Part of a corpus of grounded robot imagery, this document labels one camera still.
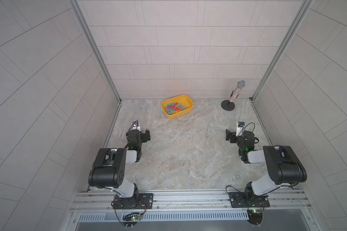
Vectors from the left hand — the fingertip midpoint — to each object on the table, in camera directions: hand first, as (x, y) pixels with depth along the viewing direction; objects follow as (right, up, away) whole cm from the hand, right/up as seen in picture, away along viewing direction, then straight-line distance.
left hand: (142, 127), depth 95 cm
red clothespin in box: (+21, +15, +15) cm, 29 cm away
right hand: (+61, 0, 0) cm, 61 cm away
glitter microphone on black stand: (+63, +16, +17) cm, 67 cm away
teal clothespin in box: (+20, +12, +13) cm, 26 cm away
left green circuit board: (+3, -39, -29) cm, 49 cm away
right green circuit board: (+62, -40, -26) cm, 78 cm away
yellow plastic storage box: (+29, +20, +18) cm, 40 cm away
